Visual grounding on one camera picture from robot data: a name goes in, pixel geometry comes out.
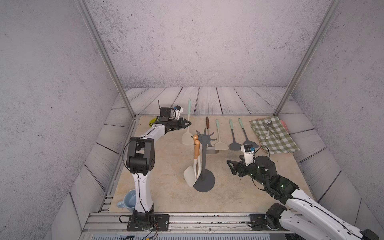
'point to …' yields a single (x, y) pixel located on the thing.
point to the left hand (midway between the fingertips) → (192, 123)
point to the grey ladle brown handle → (210, 150)
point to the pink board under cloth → (284, 125)
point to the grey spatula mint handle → (247, 141)
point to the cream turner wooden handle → (190, 173)
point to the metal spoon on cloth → (268, 123)
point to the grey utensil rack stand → (207, 182)
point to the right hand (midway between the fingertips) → (234, 159)
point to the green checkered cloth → (273, 135)
